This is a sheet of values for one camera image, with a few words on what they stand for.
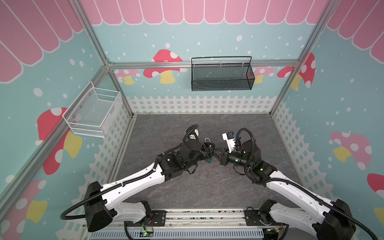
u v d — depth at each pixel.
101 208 0.38
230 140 0.65
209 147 0.71
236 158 0.63
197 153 0.52
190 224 0.74
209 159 0.61
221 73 0.93
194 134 0.62
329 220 0.39
